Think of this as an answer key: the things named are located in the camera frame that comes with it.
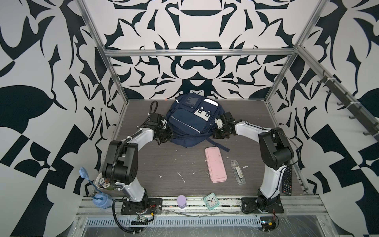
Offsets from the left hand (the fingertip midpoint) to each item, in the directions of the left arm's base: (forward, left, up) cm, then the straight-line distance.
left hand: (174, 132), depth 93 cm
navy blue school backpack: (+12, -11, -2) cm, 16 cm away
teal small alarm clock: (-38, -19, -5) cm, 43 cm away
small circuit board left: (-44, +15, -9) cm, 48 cm away
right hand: (+1, -25, -5) cm, 26 cm away
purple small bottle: (-38, -4, +1) cm, 39 cm away
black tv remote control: (-31, -61, -7) cm, 69 cm away
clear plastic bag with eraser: (-25, -35, -6) cm, 44 cm away
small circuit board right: (-48, -45, -8) cm, 66 cm away
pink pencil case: (-23, -24, -5) cm, 33 cm away
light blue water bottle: (-36, +33, +1) cm, 49 cm away
